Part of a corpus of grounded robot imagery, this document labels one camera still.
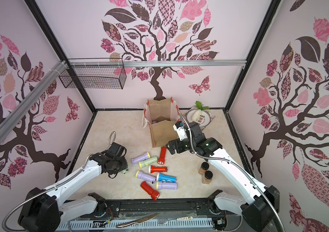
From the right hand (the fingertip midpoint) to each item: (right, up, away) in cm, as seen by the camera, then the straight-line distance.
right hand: (173, 142), depth 75 cm
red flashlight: (-7, -13, +15) cm, 21 cm away
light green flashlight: (-28, -17, +5) cm, 33 cm away
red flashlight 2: (-12, -17, +9) cm, 23 cm away
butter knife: (-18, -39, -5) cm, 43 cm away
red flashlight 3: (-10, -28, +1) cm, 30 cm away
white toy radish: (+20, +17, +34) cm, 43 cm away
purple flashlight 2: (-19, -20, +7) cm, 28 cm away
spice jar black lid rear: (+18, -15, +4) cm, 24 cm away
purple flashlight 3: (-6, -25, +4) cm, 26 cm away
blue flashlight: (-7, -21, +6) cm, 23 cm away
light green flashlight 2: (-14, -14, +13) cm, 23 cm away
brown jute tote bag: (-7, +16, +31) cm, 36 cm away
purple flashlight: (-21, -13, +15) cm, 29 cm away
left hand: (-28, -17, +9) cm, 34 cm away
